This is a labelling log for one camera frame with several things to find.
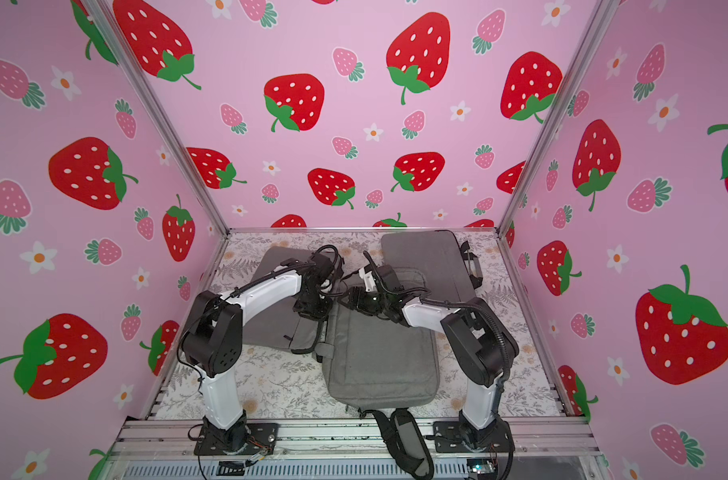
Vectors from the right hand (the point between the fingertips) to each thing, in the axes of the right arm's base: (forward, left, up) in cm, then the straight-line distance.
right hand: (338, 305), depth 87 cm
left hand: (-1, +5, -6) cm, 8 cm away
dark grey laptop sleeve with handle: (+26, -30, -7) cm, 40 cm away
